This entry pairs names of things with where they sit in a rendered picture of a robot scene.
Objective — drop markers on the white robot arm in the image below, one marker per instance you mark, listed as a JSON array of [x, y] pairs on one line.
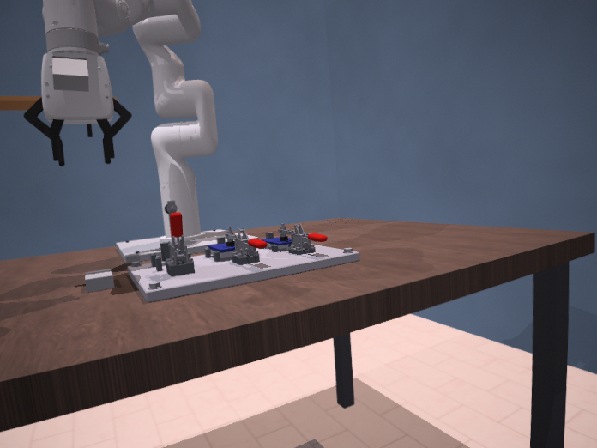
[[80, 23]]

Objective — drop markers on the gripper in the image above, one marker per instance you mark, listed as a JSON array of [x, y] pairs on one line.
[[77, 106]]

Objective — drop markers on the blue flat plate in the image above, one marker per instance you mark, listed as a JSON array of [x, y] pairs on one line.
[[225, 251], [276, 241]]

